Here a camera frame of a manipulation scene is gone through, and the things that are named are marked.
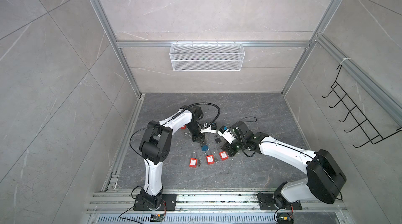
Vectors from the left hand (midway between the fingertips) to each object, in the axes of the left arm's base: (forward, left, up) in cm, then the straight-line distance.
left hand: (202, 138), depth 90 cm
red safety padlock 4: (-10, +8, +28) cm, 31 cm away
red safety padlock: (-10, -11, -2) cm, 15 cm away
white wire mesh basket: (+46, -4, +25) cm, 53 cm away
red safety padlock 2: (-11, -4, -3) cm, 12 cm away
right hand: (-6, -11, +2) cm, 13 cm away
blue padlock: (-5, -1, -2) cm, 6 cm away
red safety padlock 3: (-11, +5, -4) cm, 13 cm away
